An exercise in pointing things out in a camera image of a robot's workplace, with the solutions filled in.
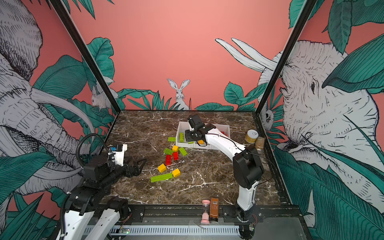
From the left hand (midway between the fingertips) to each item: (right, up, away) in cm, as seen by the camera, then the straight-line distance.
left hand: (139, 157), depth 69 cm
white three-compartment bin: (+18, +14, +39) cm, 46 cm away
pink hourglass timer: (+31, -30, +3) cm, 43 cm away
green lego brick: (+9, +5, +35) cm, 36 cm away
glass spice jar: (+69, +2, +28) cm, 75 cm away
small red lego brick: (+13, -5, +24) cm, 28 cm away
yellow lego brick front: (+29, +6, +8) cm, 31 cm away
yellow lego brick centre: (+15, -13, +18) cm, 27 cm away
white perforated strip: (+17, -36, +1) cm, 39 cm away
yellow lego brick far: (+13, 0, +27) cm, 29 cm away
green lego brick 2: (+8, -2, +27) cm, 28 cm away
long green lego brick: (+6, -16, +17) cm, 24 cm away
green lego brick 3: (+18, -3, +29) cm, 34 cm away
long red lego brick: (+9, -8, +24) cm, 27 cm away
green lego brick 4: (+16, +6, +33) cm, 37 cm away
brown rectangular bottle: (+36, -26, +4) cm, 45 cm away
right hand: (+21, +9, +19) cm, 29 cm away
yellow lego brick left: (+6, -11, +19) cm, 23 cm away
